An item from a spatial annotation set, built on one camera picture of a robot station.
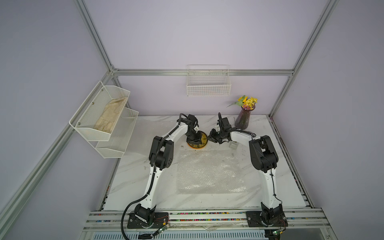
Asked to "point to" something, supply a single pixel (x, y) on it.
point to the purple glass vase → (243, 119)
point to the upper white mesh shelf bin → (96, 118)
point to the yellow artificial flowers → (247, 103)
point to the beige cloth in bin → (107, 120)
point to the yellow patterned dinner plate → (204, 140)
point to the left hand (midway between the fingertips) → (200, 144)
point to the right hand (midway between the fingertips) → (203, 138)
